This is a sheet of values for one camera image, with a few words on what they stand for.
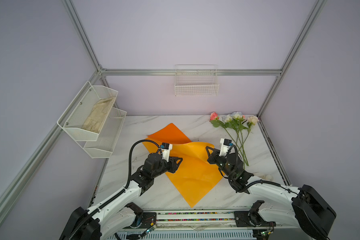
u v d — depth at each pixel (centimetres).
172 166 69
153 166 60
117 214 57
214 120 117
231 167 61
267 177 88
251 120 114
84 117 78
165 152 71
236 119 115
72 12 69
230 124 114
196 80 94
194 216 78
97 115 80
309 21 72
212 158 70
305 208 41
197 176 88
